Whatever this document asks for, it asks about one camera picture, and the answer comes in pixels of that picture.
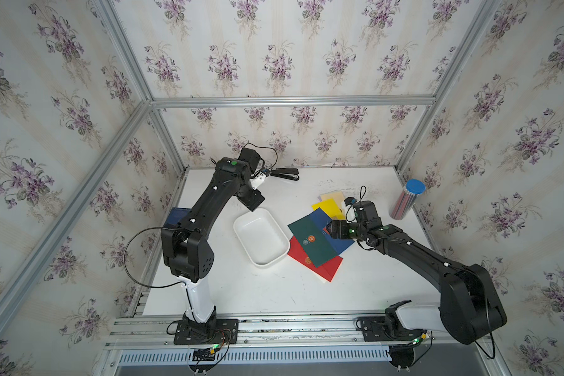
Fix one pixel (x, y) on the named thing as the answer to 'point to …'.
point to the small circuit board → (206, 354)
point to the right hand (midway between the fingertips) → (338, 227)
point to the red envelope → (327, 270)
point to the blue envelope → (323, 219)
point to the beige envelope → (337, 196)
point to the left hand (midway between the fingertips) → (250, 200)
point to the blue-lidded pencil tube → (412, 189)
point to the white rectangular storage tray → (261, 236)
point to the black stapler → (290, 173)
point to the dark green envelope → (312, 240)
